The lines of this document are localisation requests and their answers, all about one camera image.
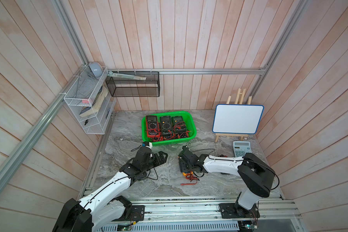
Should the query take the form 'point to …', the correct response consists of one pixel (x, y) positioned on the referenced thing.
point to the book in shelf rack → (96, 103)
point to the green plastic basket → (188, 119)
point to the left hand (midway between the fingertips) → (162, 159)
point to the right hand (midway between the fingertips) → (183, 164)
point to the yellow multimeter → (190, 175)
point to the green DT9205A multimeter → (166, 124)
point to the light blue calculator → (240, 148)
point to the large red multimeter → (152, 126)
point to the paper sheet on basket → (126, 76)
